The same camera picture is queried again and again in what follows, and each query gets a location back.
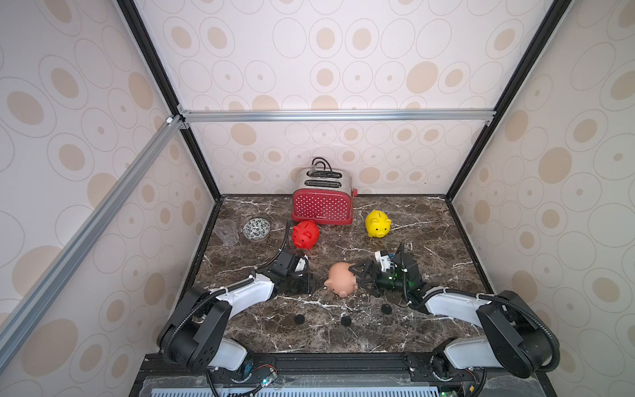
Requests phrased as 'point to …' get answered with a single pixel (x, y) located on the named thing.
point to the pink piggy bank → (341, 280)
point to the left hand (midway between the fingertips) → (321, 286)
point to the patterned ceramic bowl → (256, 229)
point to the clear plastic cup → (226, 231)
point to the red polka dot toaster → (323, 195)
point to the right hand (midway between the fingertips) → (361, 274)
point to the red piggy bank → (306, 235)
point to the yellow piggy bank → (378, 224)
